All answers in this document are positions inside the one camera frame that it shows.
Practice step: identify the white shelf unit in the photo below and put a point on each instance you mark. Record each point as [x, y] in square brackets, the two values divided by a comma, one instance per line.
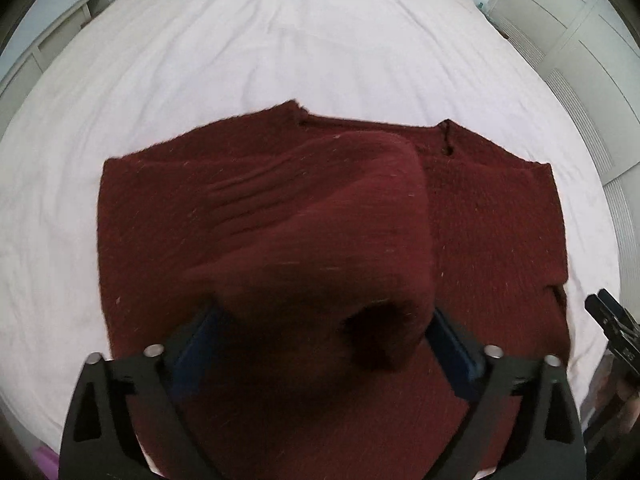
[24, 74]

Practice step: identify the white wardrobe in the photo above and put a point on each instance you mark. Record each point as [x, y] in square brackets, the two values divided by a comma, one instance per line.
[585, 53]

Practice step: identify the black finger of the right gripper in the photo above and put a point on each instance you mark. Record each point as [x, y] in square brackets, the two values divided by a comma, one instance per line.
[603, 307]

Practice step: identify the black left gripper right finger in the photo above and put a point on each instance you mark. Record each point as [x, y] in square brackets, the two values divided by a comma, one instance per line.
[530, 398]

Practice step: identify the purple item at bed edge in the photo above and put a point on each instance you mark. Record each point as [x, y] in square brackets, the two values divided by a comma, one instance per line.
[47, 461]

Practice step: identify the white bed sheet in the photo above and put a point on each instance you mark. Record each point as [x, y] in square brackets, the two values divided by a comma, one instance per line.
[148, 71]

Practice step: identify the dark red knitted sweater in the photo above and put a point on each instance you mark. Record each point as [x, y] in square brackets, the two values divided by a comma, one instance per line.
[324, 246]

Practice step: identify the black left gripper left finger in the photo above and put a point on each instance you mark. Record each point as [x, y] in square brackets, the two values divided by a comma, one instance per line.
[99, 440]

